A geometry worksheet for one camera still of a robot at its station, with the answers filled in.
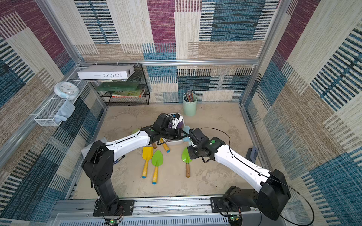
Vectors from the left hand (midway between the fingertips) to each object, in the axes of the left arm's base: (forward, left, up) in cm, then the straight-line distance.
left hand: (187, 134), depth 84 cm
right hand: (-9, -2, -3) cm, 9 cm away
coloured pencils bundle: (+32, -2, +2) cm, 32 cm away
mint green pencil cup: (+27, -3, -5) cm, 27 cm away
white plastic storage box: (+1, +6, -13) cm, 15 cm away
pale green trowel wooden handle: (+15, +38, -16) cm, 44 cm away
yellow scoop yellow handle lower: (-5, +26, -14) cm, 30 cm away
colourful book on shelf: (+31, +40, +5) cm, 51 cm away
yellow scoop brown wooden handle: (-1, +21, -12) cm, 24 cm away
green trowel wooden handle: (-7, 0, -16) cm, 17 cm away
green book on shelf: (+31, +45, +11) cm, 56 cm away
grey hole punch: (-7, -40, -12) cm, 42 cm away
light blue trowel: (+2, +1, +3) cm, 3 cm away
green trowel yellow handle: (-9, +19, -16) cm, 26 cm away
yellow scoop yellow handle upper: (0, +14, -14) cm, 20 cm away
